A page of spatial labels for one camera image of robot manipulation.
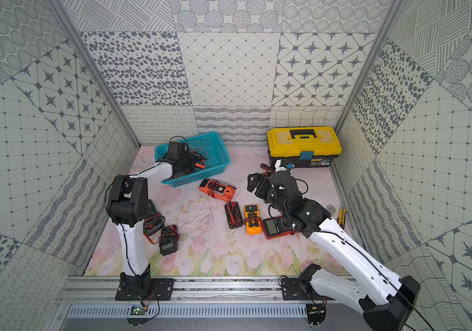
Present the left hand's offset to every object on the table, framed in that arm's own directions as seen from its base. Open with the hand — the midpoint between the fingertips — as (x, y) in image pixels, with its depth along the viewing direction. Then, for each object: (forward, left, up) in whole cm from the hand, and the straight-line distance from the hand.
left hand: (198, 155), depth 104 cm
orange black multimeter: (-6, -2, -2) cm, 6 cm away
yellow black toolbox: (0, -54, +7) cm, 55 cm away
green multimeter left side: (-34, +14, -5) cm, 37 cm away
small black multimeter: (-41, +6, -7) cm, 42 cm away
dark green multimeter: (-2, -36, -9) cm, 37 cm away
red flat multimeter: (-34, -37, -8) cm, 51 cm away
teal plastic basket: (+13, -4, -7) cm, 15 cm away
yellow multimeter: (-31, -28, -7) cm, 43 cm away
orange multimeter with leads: (-17, -11, -7) cm, 21 cm away
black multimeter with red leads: (-30, -20, -8) cm, 37 cm away
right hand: (-28, -30, +16) cm, 44 cm away
